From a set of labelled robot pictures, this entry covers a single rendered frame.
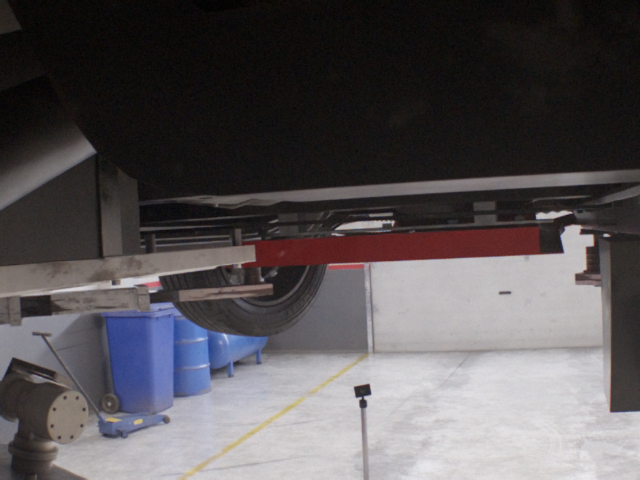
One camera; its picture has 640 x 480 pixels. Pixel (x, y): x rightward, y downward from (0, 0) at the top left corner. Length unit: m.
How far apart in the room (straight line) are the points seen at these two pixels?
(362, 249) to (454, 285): 8.66
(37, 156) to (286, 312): 2.52
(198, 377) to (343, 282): 2.99
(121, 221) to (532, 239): 0.78
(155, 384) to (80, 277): 6.45
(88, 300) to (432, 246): 1.01
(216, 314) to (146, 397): 4.64
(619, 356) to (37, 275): 0.59
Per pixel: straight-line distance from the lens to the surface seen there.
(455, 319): 10.13
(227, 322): 2.81
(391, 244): 1.43
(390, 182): 0.29
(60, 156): 0.56
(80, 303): 2.06
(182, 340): 8.06
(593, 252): 1.94
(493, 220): 1.41
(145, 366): 7.29
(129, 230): 0.91
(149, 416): 6.86
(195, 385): 8.16
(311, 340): 10.55
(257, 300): 2.90
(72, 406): 0.91
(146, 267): 1.04
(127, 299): 2.07
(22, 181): 0.53
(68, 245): 0.81
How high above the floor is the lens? 1.65
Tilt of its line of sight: 1 degrees down
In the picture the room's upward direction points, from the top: 3 degrees counter-clockwise
